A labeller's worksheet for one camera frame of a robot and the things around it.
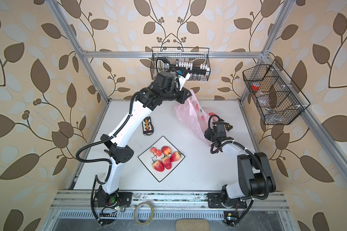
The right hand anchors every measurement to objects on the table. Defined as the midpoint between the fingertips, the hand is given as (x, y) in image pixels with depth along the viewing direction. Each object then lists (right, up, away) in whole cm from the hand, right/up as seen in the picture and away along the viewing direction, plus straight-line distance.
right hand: (208, 133), depth 93 cm
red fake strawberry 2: (-22, -12, -9) cm, 26 cm away
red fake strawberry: (-27, -15, -11) cm, 33 cm away
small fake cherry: (-32, -11, -5) cm, 35 cm away
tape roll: (-40, -34, -25) cm, 58 cm away
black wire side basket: (+32, +22, -19) cm, 43 cm away
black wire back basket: (-8, +48, +1) cm, 49 cm away
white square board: (-31, -14, -5) cm, 35 cm away
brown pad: (-13, -38, -28) cm, 49 cm away
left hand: (-12, +24, -24) cm, 36 cm away
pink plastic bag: (-11, +12, -20) cm, 26 cm away
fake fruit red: (-32, -17, -11) cm, 38 cm away
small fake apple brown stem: (-27, -10, -5) cm, 30 cm away
